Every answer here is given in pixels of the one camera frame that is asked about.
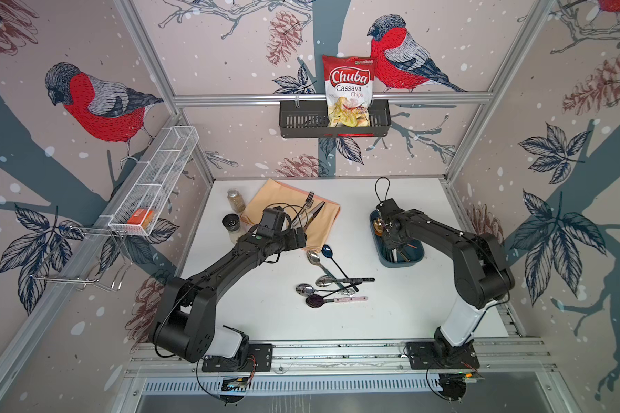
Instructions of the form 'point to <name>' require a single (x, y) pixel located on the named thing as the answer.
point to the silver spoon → (306, 290)
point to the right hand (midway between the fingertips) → (397, 237)
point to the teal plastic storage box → (407, 256)
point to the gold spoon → (378, 226)
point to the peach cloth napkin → (317, 217)
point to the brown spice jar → (236, 200)
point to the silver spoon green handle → (314, 259)
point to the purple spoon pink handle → (316, 300)
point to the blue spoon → (327, 251)
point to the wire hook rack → (88, 255)
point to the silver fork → (309, 201)
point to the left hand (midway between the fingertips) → (301, 233)
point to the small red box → (142, 217)
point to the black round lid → (231, 221)
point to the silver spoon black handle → (325, 280)
